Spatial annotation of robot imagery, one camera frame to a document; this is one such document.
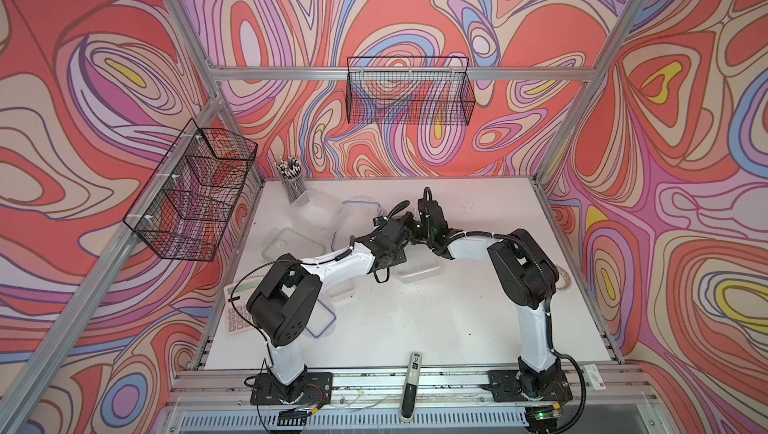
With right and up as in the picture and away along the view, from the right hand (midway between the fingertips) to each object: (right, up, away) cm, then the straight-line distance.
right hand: (388, 229), depth 97 cm
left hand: (+5, -8, -5) cm, 11 cm away
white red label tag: (+52, -36, -22) cm, 67 cm away
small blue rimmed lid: (-20, -25, -12) cm, 34 cm away
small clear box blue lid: (-14, -18, -8) cm, 24 cm away
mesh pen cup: (-33, +19, +2) cm, 38 cm away
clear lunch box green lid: (-27, +6, +14) cm, 31 cm away
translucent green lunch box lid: (-35, -5, +5) cm, 35 cm away
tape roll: (+56, -15, -5) cm, 59 cm away
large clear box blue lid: (+9, -8, -14) cm, 19 cm away
